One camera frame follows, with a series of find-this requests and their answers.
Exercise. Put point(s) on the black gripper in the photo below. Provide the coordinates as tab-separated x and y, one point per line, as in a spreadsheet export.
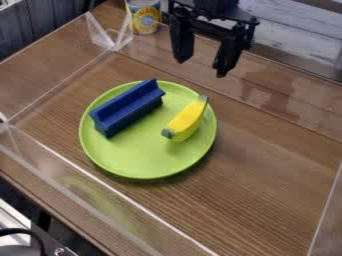
197	13

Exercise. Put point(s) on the green round plate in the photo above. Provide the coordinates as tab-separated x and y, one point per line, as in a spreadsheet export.
139	153

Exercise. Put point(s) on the clear acrylic enclosure wall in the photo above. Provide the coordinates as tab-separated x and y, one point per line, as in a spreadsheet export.
261	197

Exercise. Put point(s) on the blue L-shaped block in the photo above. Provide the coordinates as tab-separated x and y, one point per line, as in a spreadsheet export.
126	108

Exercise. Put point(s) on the yellow labelled tin can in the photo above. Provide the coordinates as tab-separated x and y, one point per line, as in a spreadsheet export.
146	16

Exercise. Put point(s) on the yellow toy banana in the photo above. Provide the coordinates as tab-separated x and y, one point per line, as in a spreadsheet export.
185	124

